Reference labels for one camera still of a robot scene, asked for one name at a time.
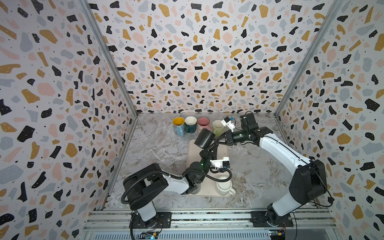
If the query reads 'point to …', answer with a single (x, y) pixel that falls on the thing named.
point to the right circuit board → (277, 234)
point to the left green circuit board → (149, 235)
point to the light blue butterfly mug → (178, 123)
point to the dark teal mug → (190, 122)
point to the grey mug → (197, 190)
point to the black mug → (205, 138)
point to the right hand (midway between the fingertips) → (213, 140)
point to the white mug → (225, 188)
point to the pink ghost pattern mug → (203, 122)
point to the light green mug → (218, 127)
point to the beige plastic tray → (207, 187)
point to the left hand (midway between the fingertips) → (213, 140)
